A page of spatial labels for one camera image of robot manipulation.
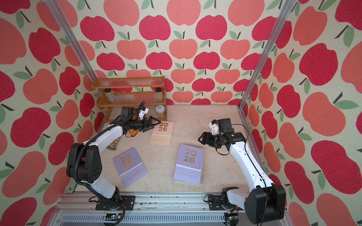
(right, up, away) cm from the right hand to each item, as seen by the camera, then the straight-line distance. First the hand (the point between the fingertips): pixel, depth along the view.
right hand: (204, 143), depth 80 cm
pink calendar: (-28, +3, +23) cm, 36 cm away
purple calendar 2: (-9, -14, -1) cm, 17 cm away
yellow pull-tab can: (-30, +20, +31) cm, 48 cm away
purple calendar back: (-10, -21, -4) cm, 24 cm away
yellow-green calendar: (-10, -23, -2) cm, 25 cm away
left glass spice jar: (-64, +31, +18) cm, 73 cm away
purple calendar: (-46, -16, +6) cm, 49 cm away
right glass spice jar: (-29, +31, +18) cm, 46 cm away
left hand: (-28, +9, +5) cm, 30 cm away
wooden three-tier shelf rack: (-66, +35, +34) cm, 83 cm away
